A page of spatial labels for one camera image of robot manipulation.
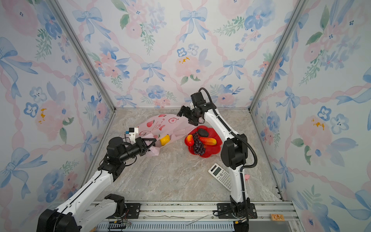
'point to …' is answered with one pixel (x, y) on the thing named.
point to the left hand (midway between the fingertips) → (156, 139)
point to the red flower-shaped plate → (210, 150)
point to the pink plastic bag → (161, 127)
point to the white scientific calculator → (222, 175)
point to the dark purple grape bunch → (199, 147)
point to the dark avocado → (203, 133)
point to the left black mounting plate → (133, 210)
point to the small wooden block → (278, 217)
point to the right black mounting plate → (224, 211)
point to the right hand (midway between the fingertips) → (181, 116)
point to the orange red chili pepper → (208, 141)
